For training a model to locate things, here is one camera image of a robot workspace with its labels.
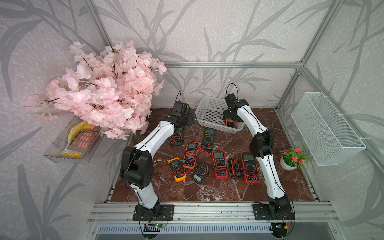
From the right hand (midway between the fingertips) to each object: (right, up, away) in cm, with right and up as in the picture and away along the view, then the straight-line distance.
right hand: (231, 117), depth 104 cm
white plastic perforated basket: (-15, +3, +12) cm, 19 cm away
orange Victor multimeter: (-28, -23, -15) cm, 39 cm away
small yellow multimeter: (-35, -31, -20) cm, 51 cm away
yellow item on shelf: (-75, -5, -41) cm, 85 cm away
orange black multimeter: (0, -4, +1) cm, 4 cm away
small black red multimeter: (-2, -29, -19) cm, 35 cm away
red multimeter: (-11, -28, -19) cm, 35 cm away
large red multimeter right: (+7, -32, -20) cm, 38 cm away
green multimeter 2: (-16, -14, -5) cm, 22 cm away
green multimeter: (-38, -14, -5) cm, 41 cm away
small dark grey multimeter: (-21, -31, -22) cm, 43 cm away
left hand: (-27, -1, -15) cm, 31 cm away
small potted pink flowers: (+28, -23, -26) cm, 44 cm away
